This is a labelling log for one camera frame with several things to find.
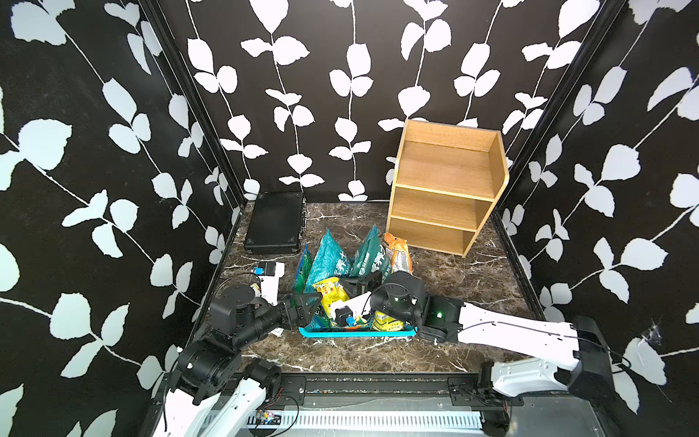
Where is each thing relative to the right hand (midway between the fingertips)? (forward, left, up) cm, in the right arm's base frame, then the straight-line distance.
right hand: (341, 271), depth 65 cm
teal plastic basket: (-8, -12, -20) cm, 24 cm away
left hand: (-5, +7, -2) cm, 9 cm away
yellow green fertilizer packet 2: (-6, -11, -17) cm, 21 cm away
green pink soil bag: (+5, +11, -8) cm, 15 cm away
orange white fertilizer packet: (+12, -16, -10) cm, 22 cm away
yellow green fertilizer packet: (-3, +2, -5) cm, 6 cm away
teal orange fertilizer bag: (+6, +4, -5) cm, 9 cm away
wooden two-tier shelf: (+32, -32, +1) cm, 45 cm away
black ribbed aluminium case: (+43, +34, -32) cm, 64 cm away
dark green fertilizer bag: (+6, -7, -3) cm, 10 cm away
